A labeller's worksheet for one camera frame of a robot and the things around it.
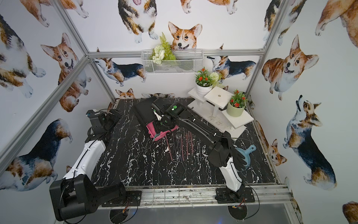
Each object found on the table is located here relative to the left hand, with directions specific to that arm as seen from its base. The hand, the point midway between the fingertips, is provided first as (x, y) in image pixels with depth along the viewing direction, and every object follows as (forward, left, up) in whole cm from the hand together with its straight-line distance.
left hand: (114, 111), depth 83 cm
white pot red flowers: (+20, -54, +4) cm, 58 cm away
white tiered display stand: (+12, -63, -17) cm, 66 cm away
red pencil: (-13, -39, -23) cm, 47 cm away
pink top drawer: (-12, -24, -8) cm, 28 cm away
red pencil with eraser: (-11, -46, -24) cm, 53 cm away
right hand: (-13, -26, -1) cm, 29 cm away
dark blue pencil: (-13, -43, -23) cm, 50 cm away
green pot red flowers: (0, -72, +2) cm, 72 cm away
